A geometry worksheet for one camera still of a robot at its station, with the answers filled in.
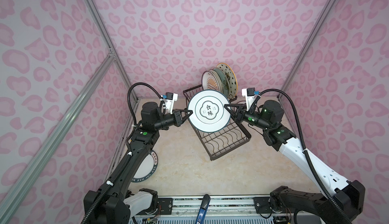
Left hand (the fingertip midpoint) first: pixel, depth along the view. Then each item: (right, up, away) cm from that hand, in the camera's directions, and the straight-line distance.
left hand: (192, 110), depth 68 cm
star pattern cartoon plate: (+21, +18, +16) cm, 31 cm away
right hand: (+14, +2, -3) cm, 15 cm away
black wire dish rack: (+14, -20, +25) cm, 35 cm away
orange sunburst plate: (+9, +17, +20) cm, 28 cm away
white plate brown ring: (+8, -2, +1) cm, 8 cm away
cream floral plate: (+13, +16, +10) cm, 23 cm away
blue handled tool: (+6, -42, +4) cm, 43 cm away
